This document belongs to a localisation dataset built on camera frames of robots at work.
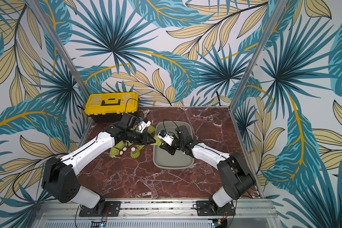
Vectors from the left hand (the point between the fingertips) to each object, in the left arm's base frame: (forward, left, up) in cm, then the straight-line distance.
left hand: (153, 143), depth 78 cm
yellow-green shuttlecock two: (+2, -2, -3) cm, 4 cm away
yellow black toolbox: (+30, +35, -4) cm, 46 cm away
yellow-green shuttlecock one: (+19, +5, -14) cm, 24 cm away
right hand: (+4, -5, -7) cm, 10 cm away
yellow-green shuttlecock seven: (+2, +13, -15) cm, 19 cm away
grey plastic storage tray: (-2, -5, -16) cm, 17 cm away
